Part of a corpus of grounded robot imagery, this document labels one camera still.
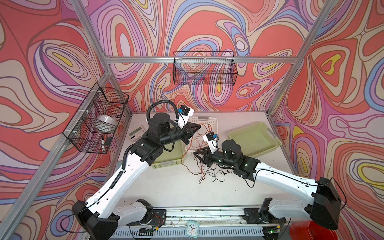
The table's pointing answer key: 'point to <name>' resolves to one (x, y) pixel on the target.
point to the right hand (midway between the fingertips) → (197, 155)
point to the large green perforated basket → (255, 140)
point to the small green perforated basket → (170, 158)
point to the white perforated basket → (197, 139)
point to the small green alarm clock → (192, 229)
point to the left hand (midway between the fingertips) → (200, 125)
